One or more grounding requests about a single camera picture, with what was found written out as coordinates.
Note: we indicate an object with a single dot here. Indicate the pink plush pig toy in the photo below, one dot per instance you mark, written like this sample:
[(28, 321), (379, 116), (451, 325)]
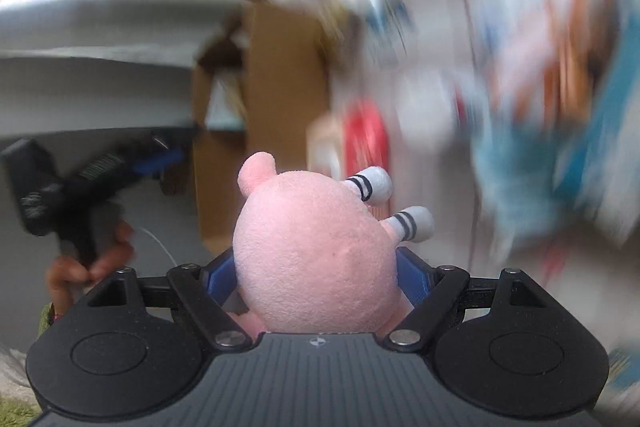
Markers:
[(309, 256)]

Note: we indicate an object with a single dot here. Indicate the white sofa cushion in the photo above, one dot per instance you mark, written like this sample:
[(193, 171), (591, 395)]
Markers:
[(73, 65)]

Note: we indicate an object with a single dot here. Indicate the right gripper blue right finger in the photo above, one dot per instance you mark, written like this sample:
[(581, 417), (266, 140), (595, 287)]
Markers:
[(434, 294)]

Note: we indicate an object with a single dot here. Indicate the checkered floral table cloth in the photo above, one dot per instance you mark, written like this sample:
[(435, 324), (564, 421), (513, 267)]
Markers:
[(519, 119)]

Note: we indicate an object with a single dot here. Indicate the brown cardboard box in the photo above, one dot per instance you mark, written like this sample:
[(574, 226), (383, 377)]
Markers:
[(284, 87)]

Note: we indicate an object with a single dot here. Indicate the person's left hand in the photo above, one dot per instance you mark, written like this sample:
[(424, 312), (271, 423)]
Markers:
[(66, 275)]

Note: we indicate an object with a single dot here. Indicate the red snack packet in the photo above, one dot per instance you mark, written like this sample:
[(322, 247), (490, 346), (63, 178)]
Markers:
[(367, 158)]

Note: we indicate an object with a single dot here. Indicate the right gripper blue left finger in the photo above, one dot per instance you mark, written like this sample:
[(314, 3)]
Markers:
[(200, 293)]

